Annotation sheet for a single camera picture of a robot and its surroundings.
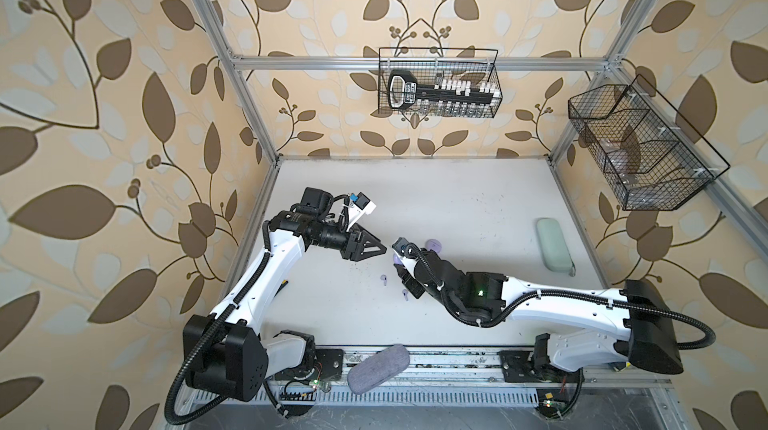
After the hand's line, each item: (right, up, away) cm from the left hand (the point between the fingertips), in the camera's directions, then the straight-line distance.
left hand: (382, 246), depth 71 cm
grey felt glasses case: (-1, -29, -1) cm, 29 cm away
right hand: (+6, -4, +2) cm, 7 cm away
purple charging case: (+16, -4, +24) cm, 29 cm away
